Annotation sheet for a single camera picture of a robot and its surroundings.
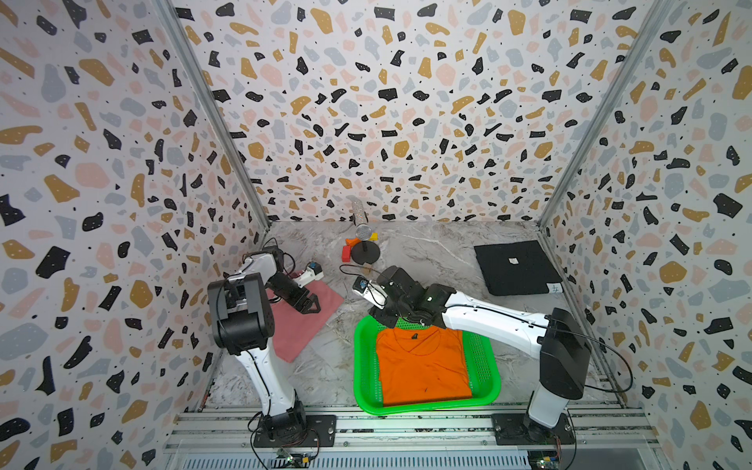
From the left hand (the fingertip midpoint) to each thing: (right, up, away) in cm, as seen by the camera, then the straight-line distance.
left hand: (309, 301), depth 96 cm
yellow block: (+20, +22, +21) cm, 36 cm away
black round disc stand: (+17, +16, +16) cm, 29 cm away
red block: (+10, +15, +14) cm, 23 cm away
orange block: (+12, +20, +17) cm, 29 cm away
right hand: (+22, +2, -15) cm, 27 cm away
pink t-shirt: (-4, -7, -6) cm, 10 cm away
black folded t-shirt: (+74, +10, +13) cm, 76 cm away
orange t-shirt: (+35, -16, -12) cm, 40 cm away
